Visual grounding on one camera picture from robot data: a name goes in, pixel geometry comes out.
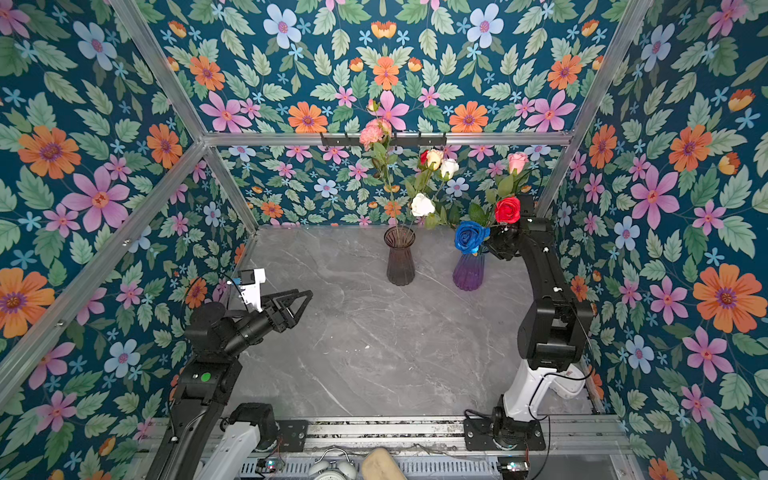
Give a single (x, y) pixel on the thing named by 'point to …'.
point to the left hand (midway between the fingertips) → (306, 295)
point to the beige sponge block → (380, 465)
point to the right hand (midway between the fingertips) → (495, 238)
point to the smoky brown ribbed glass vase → (400, 269)
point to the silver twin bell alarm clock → (333, 464)
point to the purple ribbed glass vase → (469, 271)
